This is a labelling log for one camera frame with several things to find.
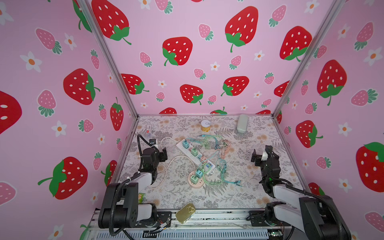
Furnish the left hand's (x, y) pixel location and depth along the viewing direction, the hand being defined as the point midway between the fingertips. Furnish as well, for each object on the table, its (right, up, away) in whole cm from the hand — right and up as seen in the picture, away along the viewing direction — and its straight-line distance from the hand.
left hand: (159, 148), depth 91 cm
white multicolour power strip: (+24, -8, +1) cm, 26 cm away
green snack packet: (-8, -26, -11) cm, 29 cm away
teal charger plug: (+16, +2, +4) cm, 17 cm away
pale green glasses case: (+59, +16, +23) cm, 66 cm away
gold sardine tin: (+17, -31, -18) cm, 40 cm away
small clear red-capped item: (-13, +9, +17) cm, 23 cm away
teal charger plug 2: (+25, -14, -8) cm, 29 cm away
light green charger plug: (+22, -3, +1) cm, 22 cm away
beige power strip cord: (+4, -14, -1) cm, 15 cm away
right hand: (+63, -1, -5) cm, 63 cm away
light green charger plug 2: (+22, -16, -11) cm, 29 cm away
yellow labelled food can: (+30, +14, +16) cm, 37 cm away
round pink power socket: (+24, -21, -8) cm, 32 cm away
